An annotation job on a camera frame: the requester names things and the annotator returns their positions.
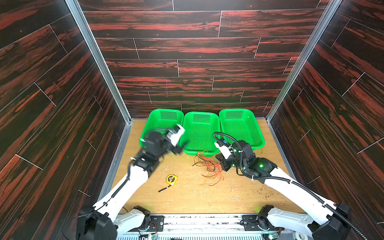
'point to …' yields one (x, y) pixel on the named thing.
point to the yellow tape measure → (172, 180)
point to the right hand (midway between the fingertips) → (219, 153)
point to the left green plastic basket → (162, 120)
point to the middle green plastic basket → (200, 127)
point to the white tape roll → (299, 236)
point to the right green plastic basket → (242, 123)
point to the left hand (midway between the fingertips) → (183, 135)
